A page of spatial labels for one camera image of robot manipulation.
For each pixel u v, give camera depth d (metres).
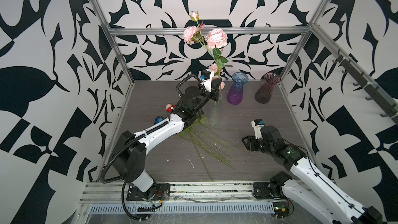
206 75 0.60
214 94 0.64
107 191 0.76
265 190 0.74
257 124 0.71
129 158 0.43
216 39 0.52
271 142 0.60
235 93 1.08
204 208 0.65
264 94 1.00
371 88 0.59
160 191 0.73
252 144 0.69
